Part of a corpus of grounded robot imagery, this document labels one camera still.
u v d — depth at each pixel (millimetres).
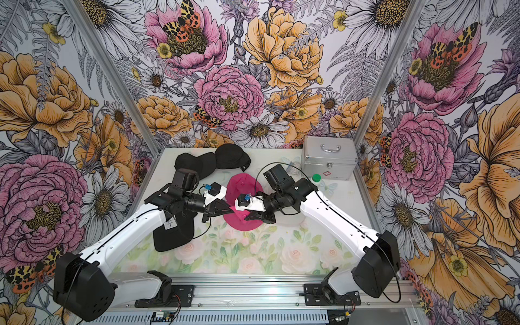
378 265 397
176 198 602
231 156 1120
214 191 612
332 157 1031
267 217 629
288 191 559
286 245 866
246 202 590
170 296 698
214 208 653
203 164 1111
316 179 990
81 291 397
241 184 1015
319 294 677
